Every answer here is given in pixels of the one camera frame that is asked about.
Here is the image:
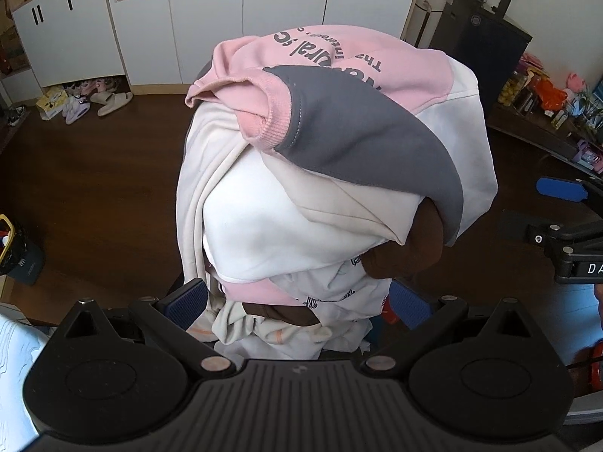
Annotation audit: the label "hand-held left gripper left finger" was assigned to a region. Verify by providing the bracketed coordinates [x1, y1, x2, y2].
[52, 279, 234, 377]

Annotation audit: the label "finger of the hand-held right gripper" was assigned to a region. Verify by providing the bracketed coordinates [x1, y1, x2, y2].
[500, 209, 603, 246]
[537, 176, 603, 211]

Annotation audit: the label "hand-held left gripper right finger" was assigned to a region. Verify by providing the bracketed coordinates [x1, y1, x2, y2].
[360, 280, 561, 377]

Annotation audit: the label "pink grey white sweatshirt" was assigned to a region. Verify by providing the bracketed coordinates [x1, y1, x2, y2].
[176, 23, 500, 307]

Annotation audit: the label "scattered clothes on floor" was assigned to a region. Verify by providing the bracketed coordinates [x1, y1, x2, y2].
[10, 0, 129, 89]

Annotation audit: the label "purple bottle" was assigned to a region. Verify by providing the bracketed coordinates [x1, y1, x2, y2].
[571, 140, 603, 173]

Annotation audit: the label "light blue bed sheet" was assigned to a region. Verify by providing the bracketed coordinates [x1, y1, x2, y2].
[560, 285, 603, 427]

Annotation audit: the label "cream garment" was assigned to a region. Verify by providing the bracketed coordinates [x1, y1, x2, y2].
[195, 292, 288, 359]

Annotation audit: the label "white printed garment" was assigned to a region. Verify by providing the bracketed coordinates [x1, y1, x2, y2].
[273, 254, 393, 355]

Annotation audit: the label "green plant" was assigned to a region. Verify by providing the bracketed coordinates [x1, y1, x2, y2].
[571, 80, 603, 133]

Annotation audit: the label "orange bag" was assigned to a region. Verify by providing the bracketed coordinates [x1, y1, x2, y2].
[534, 78, 569, 115]

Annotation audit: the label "jar with yellow contents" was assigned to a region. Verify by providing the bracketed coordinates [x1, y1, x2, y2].
[498, 70, 527, 107]

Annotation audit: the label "black water dispenser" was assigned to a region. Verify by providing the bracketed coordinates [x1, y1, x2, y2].
[430, 0, 534, 110]

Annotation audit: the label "black bin with yellow rim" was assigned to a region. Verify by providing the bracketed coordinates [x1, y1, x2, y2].
[0, 213, 46, 287]

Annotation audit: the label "pale quilted bed cover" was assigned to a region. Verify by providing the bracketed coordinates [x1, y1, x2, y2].
[0, 302, 54, 436]

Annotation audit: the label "beige slipper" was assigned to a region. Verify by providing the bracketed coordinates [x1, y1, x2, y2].
[91, 90, 129, 105]
[97, 93, 135, 118]

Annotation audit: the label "row of shoes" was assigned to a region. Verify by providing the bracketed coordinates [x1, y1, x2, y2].
[63, 76, 129, 98]

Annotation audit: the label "yellow box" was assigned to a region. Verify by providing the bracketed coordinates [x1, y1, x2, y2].
[36, 86, 67, 121]

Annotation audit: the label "white wardrobe with stickers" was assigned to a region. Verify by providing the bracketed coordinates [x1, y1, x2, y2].
[103, 0, 423, 96]

